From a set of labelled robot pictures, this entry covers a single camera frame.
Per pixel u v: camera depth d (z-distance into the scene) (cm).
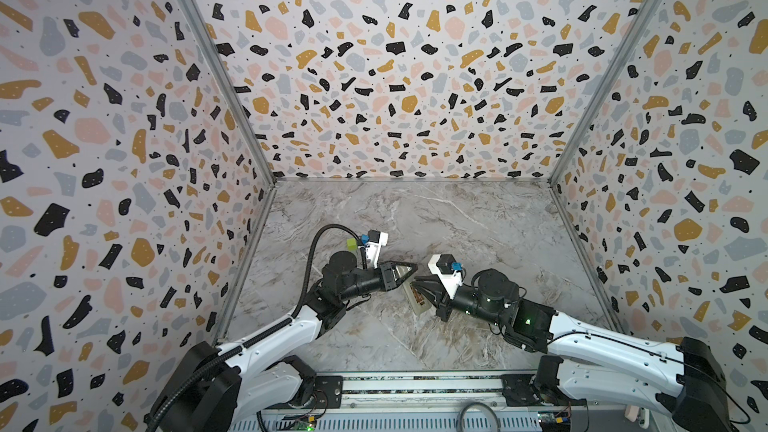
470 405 69
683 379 42
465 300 60
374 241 70
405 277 71
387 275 66
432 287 61
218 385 40
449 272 57
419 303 71
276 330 51
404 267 72
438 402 73
